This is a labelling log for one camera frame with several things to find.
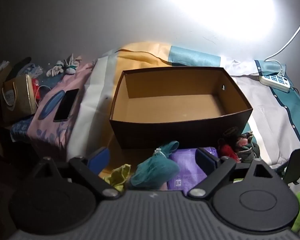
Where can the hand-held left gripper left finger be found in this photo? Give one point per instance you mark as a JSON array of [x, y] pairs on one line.
[[100, 156]]

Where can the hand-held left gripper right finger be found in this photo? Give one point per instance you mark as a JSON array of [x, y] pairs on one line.
[[205, 160]]

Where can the red knit item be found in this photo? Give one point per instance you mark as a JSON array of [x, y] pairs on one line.
[[227, 151]]

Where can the yellow-green cloth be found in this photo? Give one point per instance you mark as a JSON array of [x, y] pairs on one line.
[[120, 175]]

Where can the brown cardboard box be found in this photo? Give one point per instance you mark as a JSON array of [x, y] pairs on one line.
[[175, 132]]

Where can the multicoloured fuzzy sock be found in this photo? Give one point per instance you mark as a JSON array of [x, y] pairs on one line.
[[247, 150]]

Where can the teal mesh bath sponge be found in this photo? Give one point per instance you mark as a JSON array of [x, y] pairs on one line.
[[155, 170]]

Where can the purple plastic packet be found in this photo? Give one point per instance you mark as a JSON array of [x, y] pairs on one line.
[[185, 165]]

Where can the pink printed pillow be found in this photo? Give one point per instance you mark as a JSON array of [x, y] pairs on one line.
[[47, 132]]

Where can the black smartphone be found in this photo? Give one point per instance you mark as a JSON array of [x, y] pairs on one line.
[[66, 105]]

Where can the striped bedsheet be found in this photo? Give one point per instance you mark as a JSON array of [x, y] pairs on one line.
[[265, 110]]

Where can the white gloves bundle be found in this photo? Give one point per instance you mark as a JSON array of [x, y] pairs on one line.
[[71, 67]]

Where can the red packet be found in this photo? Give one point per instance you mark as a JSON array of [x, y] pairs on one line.
[[35, 87]]

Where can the gold paper bag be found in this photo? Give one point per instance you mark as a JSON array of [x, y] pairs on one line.
[[20, 100]]

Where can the white power strip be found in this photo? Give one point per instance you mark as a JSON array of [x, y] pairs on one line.
[[275, 81]]

